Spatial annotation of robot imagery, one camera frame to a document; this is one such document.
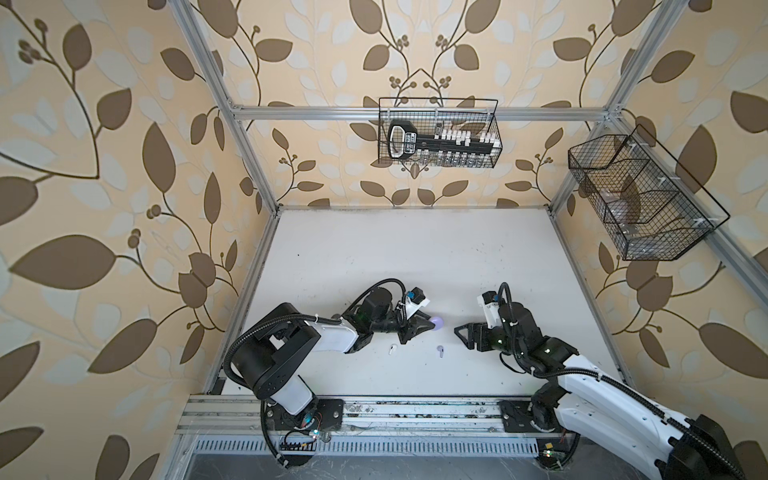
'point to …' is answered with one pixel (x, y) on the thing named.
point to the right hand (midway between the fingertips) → (465, 333)
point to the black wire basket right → (649, 207)
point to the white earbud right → (393, 348)
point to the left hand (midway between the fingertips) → (433, 320)
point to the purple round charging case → (438, 321)
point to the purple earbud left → (440, 348)
